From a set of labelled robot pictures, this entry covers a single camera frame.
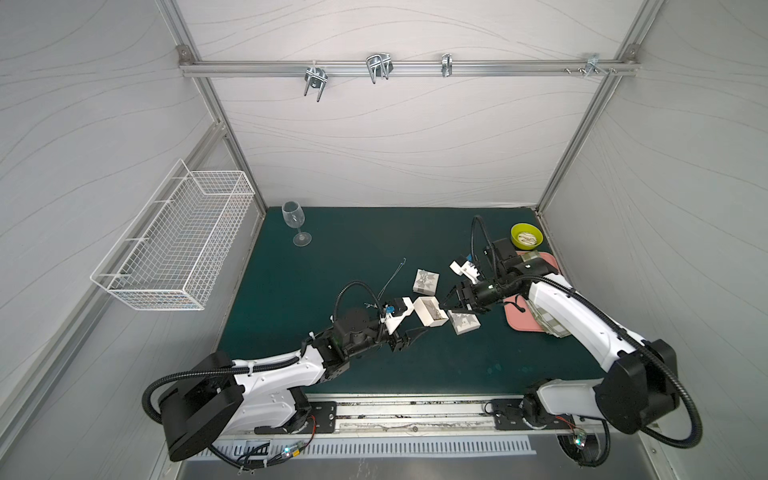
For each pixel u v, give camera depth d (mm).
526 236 1080
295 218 1034
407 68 792
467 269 741
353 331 579
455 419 750
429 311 704
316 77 795
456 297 681
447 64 783
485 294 675
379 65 766
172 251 689
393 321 635
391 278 1007
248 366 461
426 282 955
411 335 677
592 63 765
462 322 881
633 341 426
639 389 406
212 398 415
